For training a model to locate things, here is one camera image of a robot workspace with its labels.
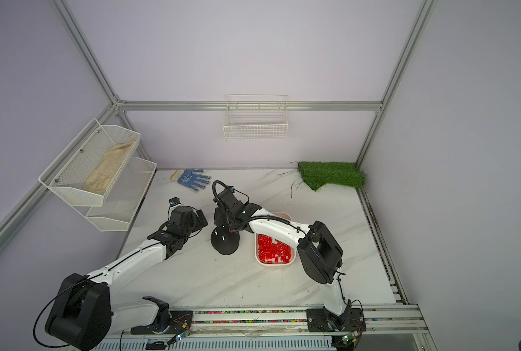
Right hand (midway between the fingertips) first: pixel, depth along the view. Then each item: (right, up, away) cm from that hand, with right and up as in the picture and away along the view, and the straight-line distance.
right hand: (221, 218), depth 87 cm
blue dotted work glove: (-25, +19, +31) cm, 44 cm away
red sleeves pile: (+20, -14, +2) cm, 24 cm away
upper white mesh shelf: (-48, +20, -7) cm, 52 cm away
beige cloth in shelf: (-41, +15, -12) cm, 45 cm away
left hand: (-12, -1, +2) cm, 12 cm away
